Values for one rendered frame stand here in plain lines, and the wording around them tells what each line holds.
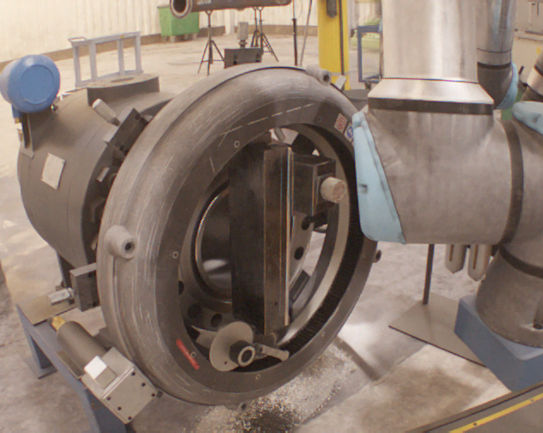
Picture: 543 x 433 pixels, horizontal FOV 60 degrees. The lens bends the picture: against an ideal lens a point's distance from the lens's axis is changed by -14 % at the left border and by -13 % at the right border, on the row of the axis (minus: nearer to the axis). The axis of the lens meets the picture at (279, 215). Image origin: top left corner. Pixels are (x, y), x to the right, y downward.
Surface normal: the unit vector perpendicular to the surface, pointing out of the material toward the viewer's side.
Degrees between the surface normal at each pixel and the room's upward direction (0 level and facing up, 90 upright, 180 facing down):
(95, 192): 90
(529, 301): 70
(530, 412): 0
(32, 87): 90
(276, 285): 90
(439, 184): 80
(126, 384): 90
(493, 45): 111
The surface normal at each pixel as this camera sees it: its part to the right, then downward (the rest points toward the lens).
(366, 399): -0.04, -0.92
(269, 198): 0.70, 0.26
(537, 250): -0.69, 0.31
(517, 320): -0.71, -0.04
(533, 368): 0.28, 0.36
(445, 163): -0.07, 0.22
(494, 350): -0.96, 0.14
